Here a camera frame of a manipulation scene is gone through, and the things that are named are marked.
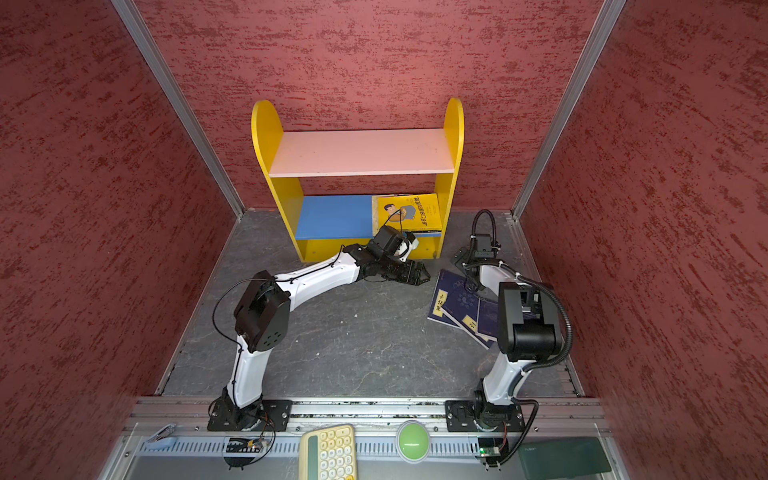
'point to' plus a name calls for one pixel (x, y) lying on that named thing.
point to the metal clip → (164, 432)
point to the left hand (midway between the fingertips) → (418, 281)
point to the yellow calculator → (328, 453)
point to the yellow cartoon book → (408, 212)
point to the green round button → (412, 441)
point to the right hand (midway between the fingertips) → (462, 269)
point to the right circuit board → (490, 446)
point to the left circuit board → (244, 445)
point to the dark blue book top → (478, 313)
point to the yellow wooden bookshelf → (321, 228)
